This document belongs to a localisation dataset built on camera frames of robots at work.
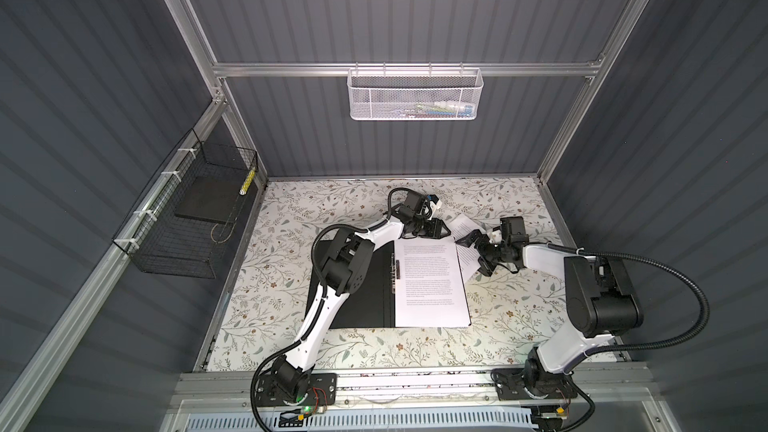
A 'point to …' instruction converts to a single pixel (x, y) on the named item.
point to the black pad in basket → (211, 198)
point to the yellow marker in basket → (247, 182)
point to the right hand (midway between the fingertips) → (467, 252)
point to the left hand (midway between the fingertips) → (445, 231)
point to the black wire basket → (185, 219)
